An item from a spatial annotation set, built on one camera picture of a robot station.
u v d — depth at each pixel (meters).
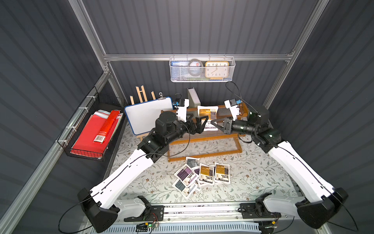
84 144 0.68
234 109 0.59
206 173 0.84
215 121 0.64
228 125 0.57
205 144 0.99
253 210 0.70
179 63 0.89
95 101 0.79
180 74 0.85
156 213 0.74
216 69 0.88
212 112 0.65
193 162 0.89
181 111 0.55
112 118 0.76
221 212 0.75
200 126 0.54
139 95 0.87
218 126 0.63
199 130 0.56
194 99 0.92
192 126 0.54
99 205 0.37
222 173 0.85
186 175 0.83
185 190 0.80
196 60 0.91
